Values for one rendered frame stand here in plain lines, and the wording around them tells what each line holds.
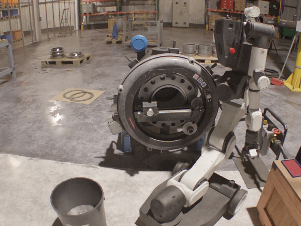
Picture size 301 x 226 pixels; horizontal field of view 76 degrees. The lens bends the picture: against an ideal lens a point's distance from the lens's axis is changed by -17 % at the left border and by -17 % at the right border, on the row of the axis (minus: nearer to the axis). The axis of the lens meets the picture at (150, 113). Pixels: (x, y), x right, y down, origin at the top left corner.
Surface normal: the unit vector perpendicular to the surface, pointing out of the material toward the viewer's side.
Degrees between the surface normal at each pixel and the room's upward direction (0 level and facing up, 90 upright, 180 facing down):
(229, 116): 56
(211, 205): 0
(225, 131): 42
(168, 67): 90
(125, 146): 90
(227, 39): 86
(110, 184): 0
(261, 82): 86
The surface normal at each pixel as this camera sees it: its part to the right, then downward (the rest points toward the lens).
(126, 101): 0.03, 0.44
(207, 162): -0.33, -0.66
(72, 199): 0.65, 0.28
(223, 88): -0.73, 0.21
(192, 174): -0.17, -0.81
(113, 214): 0.00, -0.90
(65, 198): 0.85, 0.18
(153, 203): -0.75, -0.14
